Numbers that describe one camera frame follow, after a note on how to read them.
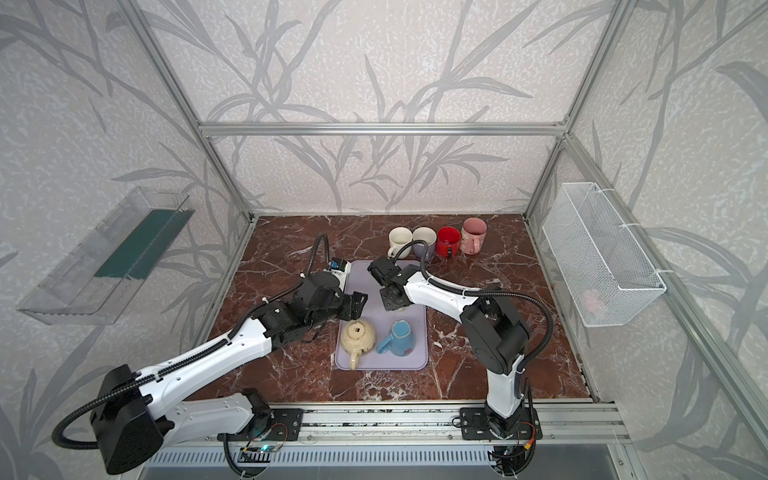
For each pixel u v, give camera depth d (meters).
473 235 1.02
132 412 0.38
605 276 0.62
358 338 0.80
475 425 0.72
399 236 1.04
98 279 0.65
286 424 0.73
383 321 0.93
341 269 0.69
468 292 0.52
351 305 0.69
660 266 0.61
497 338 0.48
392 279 0.67
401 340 0.79
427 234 1.06
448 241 1.08
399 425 0.75
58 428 0.38
